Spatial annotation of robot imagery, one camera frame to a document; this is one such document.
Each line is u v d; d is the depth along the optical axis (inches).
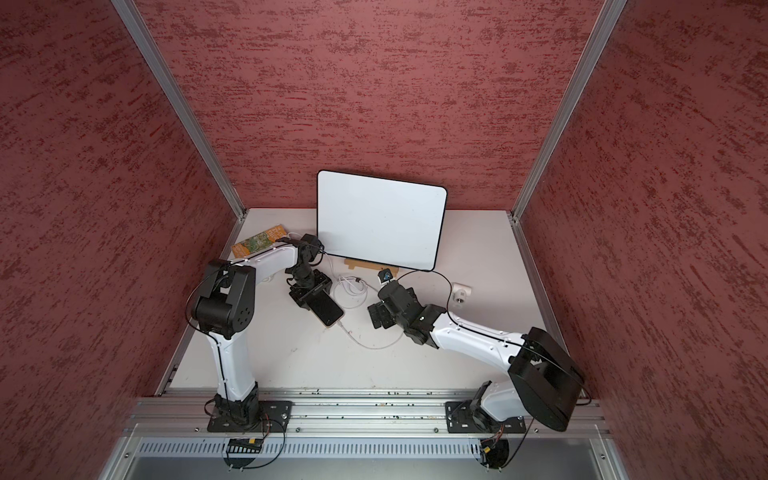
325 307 37.6
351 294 38.3
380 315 29.2
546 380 16.5
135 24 28.5
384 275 29.2
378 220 36.2
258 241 42.7
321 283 34.8
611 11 27.7
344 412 29.9
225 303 21.0
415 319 24.5
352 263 39.4
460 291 37.3
